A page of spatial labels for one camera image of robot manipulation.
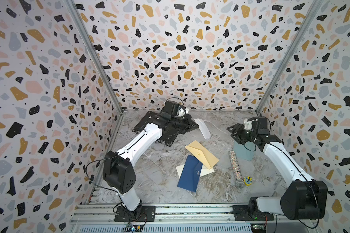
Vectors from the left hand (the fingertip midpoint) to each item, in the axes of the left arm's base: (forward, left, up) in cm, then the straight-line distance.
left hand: (201, 125), depth 75 cm
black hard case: (+8, +20, -22) cm, 31 cm away
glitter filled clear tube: (-20, -22, -26) cm, 39 cm away
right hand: (+3, -17, -8) cm, 19 cm away
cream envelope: (-12, -4, -29) cm, 31 cm away
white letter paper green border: (+3, -2, -6) cm, 7 cm away
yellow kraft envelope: (-4, -3, -25) cm, 26 cm away
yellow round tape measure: (-19, -28, -28) cm, 44 cm away
